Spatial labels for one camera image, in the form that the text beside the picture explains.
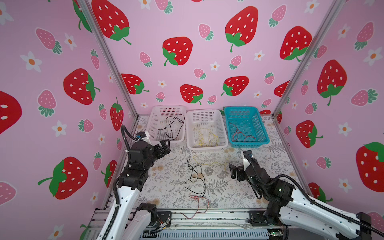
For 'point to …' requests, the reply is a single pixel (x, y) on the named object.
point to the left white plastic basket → (167, 123)
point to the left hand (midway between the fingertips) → (163, 142)
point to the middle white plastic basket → (206, 129)
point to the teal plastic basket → (245, 127)
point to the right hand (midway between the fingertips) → (236, 163)
